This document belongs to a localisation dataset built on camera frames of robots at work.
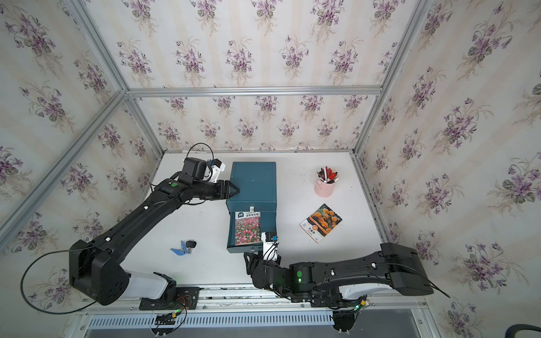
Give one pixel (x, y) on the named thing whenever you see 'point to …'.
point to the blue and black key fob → (186, 248)
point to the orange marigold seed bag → (320, 222)
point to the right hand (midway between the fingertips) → (250, 258)
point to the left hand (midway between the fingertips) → (236, 192)
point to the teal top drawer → (268, 210)
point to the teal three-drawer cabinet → (256, 182)
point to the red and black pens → (327, 175)
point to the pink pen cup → (322, 189)
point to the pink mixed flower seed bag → (248, 227)
